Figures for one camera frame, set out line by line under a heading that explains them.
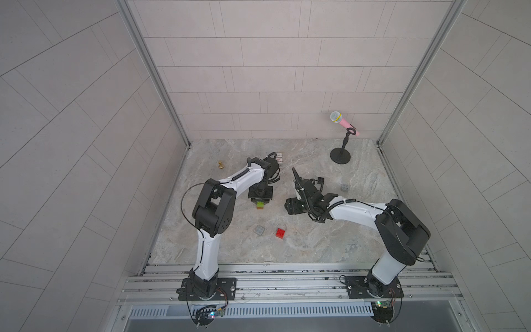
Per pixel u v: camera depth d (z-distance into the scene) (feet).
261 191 2.55
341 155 3.64
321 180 3.25
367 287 2.09
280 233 2.71
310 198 2.23
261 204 2.89
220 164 3.44
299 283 2.38
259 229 2.75
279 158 3.55
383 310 2.27
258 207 2.99
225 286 2.35
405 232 1.48
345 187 3.16
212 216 1.67
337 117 3.00
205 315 2.25
